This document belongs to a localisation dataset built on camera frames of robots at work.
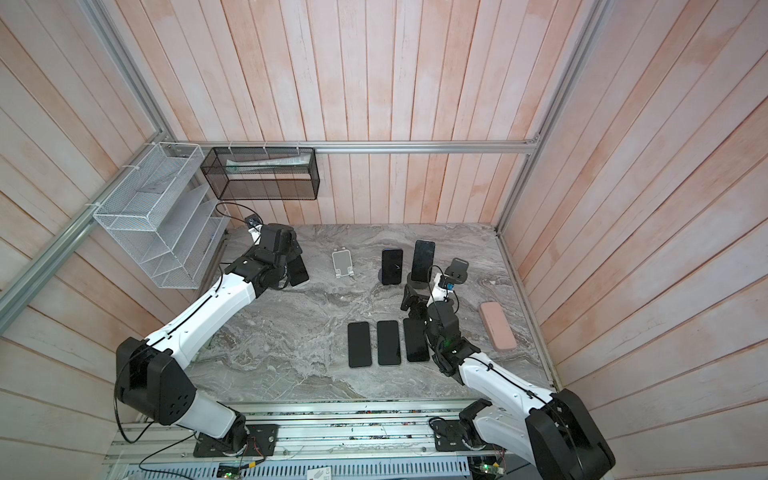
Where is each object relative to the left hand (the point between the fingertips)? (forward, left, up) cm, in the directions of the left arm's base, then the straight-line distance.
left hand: (278, 249), depth 83 cm
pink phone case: (-15, -67, -23) cm, 73 cm away
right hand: (-8, -40, -8) cm, 42 cm away
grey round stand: (+6, -56, -19) cm, 59 cm away
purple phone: (-18, -23, -25) cm, 38 cm away
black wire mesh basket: (+34, +13, +2) cm, 37 cm away
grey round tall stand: (+4, -42, -23) cm, 48 cm away
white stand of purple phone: (+10, -16, -19) cm, 27 cm away
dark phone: (+7, -44, -14) cm, 46 cm away
